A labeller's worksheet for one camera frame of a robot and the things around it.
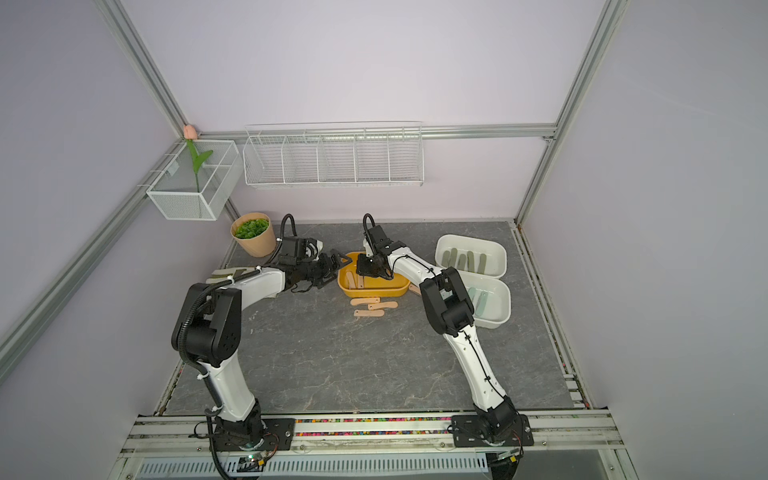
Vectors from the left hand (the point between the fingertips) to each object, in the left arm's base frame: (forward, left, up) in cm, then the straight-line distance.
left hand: (346, 267), depth 95 cm
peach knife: (0, 0, -9) cm, 9 cm away
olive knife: (+10, -38, -11) cm, 41 cm away
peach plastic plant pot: (+14, +31, -4) cm, 34 cm away
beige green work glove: (+8, +46, -11) cm, 48 cm away
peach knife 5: (-4, -22, -9) cm, 24 cm away
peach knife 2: (0, -4, -9) cm, 9 cm away
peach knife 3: (-7, -3, -9) cm, 12 cm away
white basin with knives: (+5, -53, -10) cm, 54 cm away
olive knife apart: (+9, -35, -11) cm, 38 cm away
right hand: (+5, -2, -7) cm, 9 cm away
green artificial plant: (+18, +33, +2) cm, 38 cm away
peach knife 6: (-12, -6, -10) cm, 16 cm away
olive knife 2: (+6, -44, -10) cm, 45 cm away
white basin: (-11, -46, -8) cm, 48 cm away
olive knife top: (+5, -48, -10) cm, 49 cm away
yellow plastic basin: (-4, -8, -7) cm, 11 cm away
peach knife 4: (-9, -11, -9) cm, 17 cm away
